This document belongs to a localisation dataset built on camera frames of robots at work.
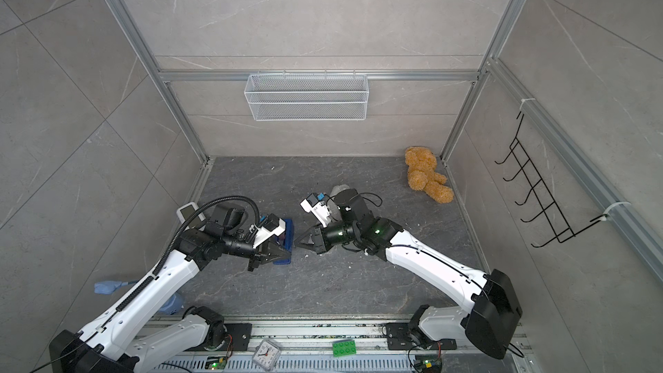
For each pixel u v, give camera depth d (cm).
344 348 69
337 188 102
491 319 38
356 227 56
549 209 63
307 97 100
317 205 63
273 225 59
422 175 95
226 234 58
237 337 73
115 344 39
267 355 69
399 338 73
